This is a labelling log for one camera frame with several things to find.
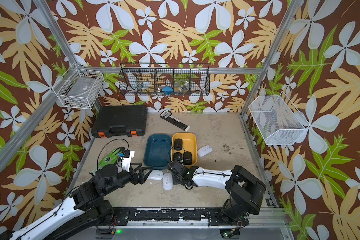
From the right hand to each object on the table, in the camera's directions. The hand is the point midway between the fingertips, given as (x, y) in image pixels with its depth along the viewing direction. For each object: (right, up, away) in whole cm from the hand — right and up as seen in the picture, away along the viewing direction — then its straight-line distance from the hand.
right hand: (174, 176), depth 87 cm
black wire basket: (-8, +62, +9) cm, 63 cm away
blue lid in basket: (-5, +53, +6) cm, 53 cm away
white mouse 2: (+20, +14, +9) cm, 26 cm away
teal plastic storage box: (-11, +14, +6) cm, 19 cm away
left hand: (-11, +11, -18) cm, 24 cm away
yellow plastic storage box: (+10, +18, +14) cm, 25 cm away
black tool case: (-40, +34, +20) cm, 56 cm away
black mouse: (+2, +18, +11) cm, 21 cm away
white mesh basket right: (+57, +33, -6) cm, 67 cm away
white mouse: (-4, -2, -4) cm, 6 cm away
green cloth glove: (-41, +9, +6) cm, 42 cm away
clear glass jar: (+4, +56, +9) cm, 57 cm away
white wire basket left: (-55, +52, -2) cm, 76 cm away
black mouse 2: (+8, +10, +4) cm, 14 cm away
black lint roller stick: (-7, +39, +31) cm, 51 cm away
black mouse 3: (+2, +11, +8) cm, 14 cm away
